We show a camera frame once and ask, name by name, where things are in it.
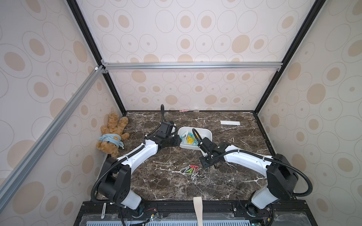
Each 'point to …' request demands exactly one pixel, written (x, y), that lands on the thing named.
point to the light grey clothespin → (185, 169)
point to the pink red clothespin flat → (193, 166)
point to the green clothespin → (190, 171)
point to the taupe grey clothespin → (194, 175)
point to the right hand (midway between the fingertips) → (208, 161)
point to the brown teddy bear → (113, 134)
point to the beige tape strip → (198, 207)
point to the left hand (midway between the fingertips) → (183, 139)
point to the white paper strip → (230, 123)
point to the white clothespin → (185, 134)
